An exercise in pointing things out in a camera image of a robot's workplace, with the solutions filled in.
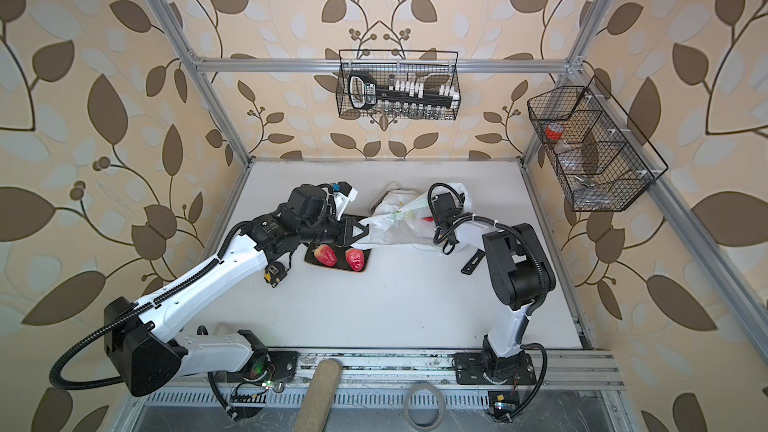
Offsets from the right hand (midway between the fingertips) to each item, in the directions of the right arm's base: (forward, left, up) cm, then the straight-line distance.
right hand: (455, 229), depth 99 cm
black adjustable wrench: (-11, -5, -2) cm, 12 cm away
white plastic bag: (-6, +18, +16) cm, 25 cm away
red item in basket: (+15, -27, +28) cm, 41 cm away
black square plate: (-11, +38, -1) cm, 39 cm away
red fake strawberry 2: (-11, +32, +3) cm, 34 cm away
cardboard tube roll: (-46, +39, +2) cm, 61 cm away
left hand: (-14, +26, +23) cm, 38 cm away
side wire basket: (+5, -37, +27) cm, 46 cm away
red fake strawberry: (-10, +42, +3) cm, 43 cm away
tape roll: (-51, +13, +2) cm, 53 cm away
